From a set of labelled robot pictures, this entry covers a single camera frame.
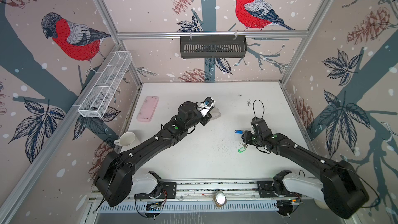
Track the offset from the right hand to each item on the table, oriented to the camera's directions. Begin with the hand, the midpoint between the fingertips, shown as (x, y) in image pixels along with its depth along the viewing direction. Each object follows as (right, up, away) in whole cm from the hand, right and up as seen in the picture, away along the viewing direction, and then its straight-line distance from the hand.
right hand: (244, 134), depth 88 cm
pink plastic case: (-63, +13, +17) cm, 66 cm away
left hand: (-18, +19, -12) cm, 29 cm away
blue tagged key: (-2, 0, +5) cm, 6 cm away
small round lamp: (-17, -20, -24) cm, 36 cm away
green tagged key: (0, -8, 0) cm, 8 cm away
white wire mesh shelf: (-75, +29, -9) cm, 81 cm away
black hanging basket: (-17, +57, +17) cm, 62 cm away
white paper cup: (-66, -1, -6) cm, 66 cm away
